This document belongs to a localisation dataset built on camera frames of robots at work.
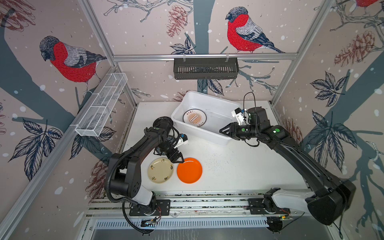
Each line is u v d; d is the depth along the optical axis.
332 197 0.37
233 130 0.62
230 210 0.73
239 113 0.67
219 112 1.14
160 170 0.88
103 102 0.80
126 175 0.44
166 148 0.73
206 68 1.04
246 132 0.61
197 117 1.10
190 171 0.87
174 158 0.74
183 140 0.78
